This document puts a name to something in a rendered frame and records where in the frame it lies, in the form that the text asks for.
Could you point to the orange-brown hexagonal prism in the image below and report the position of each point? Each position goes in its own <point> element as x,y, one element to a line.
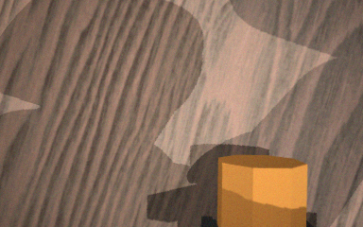
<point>261,191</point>

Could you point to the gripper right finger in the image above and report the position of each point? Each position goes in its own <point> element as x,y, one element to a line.
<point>308,224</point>

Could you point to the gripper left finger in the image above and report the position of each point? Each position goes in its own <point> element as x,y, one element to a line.
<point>208,222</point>

